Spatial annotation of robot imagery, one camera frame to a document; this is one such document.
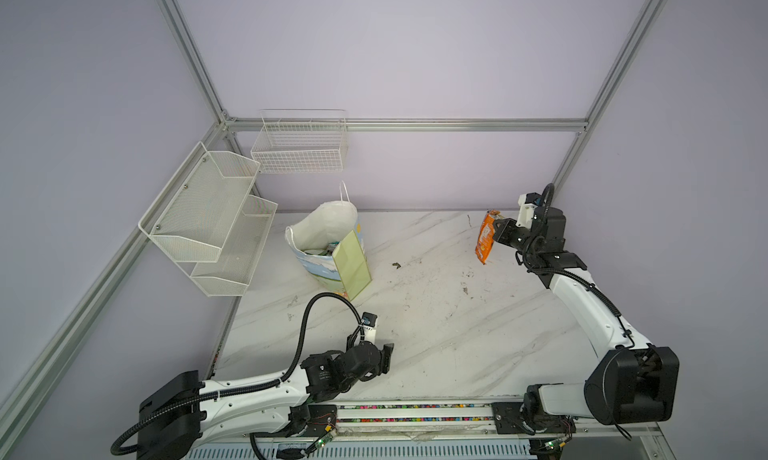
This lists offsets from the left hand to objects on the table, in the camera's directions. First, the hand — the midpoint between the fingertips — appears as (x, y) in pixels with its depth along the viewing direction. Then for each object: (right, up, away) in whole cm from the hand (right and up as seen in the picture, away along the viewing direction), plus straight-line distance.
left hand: (380, 344), depth 80 cm
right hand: (+31, +35, +1) cm, 46 cm away
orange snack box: (+30, +28, +4) cm, 42 cm away
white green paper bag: (-18, +28, +18) cm, 38 cm away
